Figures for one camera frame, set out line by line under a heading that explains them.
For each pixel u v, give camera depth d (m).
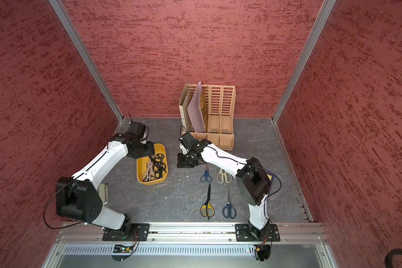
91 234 0.75
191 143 0.68
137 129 0.67
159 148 0.97
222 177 0.91
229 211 0.81
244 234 0.74
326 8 0.71
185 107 0.88
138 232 0.75
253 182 0.48
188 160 0.74
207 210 0.80
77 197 0.42
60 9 0.71
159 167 0.95
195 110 0.96
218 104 1.14
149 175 0.91
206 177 0.92
